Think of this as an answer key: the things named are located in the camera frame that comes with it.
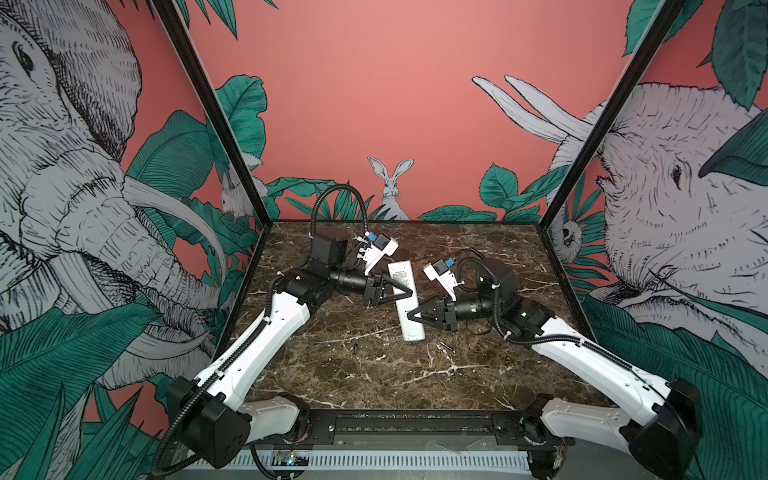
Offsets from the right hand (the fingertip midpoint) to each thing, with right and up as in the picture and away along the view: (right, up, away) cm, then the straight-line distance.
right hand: (411, 317), depth 62 cm
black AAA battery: (-15, -15, +26) cm, 34 cm away
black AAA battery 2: (+13, -15, +26) cm, 33 cm away
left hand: (-1, +6, 0) cm, 6 cm away
